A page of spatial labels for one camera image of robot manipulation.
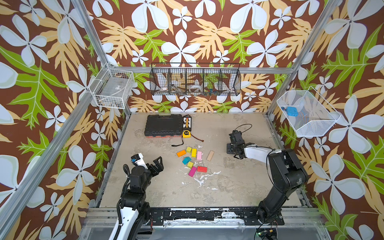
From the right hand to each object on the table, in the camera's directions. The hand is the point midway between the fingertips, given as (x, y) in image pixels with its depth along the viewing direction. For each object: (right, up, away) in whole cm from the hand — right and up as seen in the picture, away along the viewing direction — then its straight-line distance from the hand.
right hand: (229, 146), depth 99 cm
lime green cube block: (-27, -2, -3) cm, 28 cm away
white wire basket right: (+40, +19, -21) cm, 49 cm away
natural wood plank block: (-14, -5, -3) cm, 15 cm away
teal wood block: (-29, -8, -6) cm, 31 cm away
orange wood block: (-33, -4, -1) cm, 33 cm away
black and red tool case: (-50, +14, +6) cm, 53 cm away
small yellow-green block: (-27, -10, -9) cm, 30 cm away
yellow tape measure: (-29, +8, +6) cm, 31 cm away
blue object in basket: (+33, +22, -13) cm, 42 cm away
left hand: (-46, -4, -18) cm, 50 cm away
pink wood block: (-21, -5, -3) cm, 22 cm away
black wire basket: (-21, +45, -1) cm, 50 cm away
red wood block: (-19, -13, -8) cm, 24 cm away
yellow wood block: (-24, -4, -3) cm, 25 cm away
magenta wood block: (-26, -14, -10) cm, 31 cm away
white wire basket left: (-72, +36, -13) cm, 82 cm away
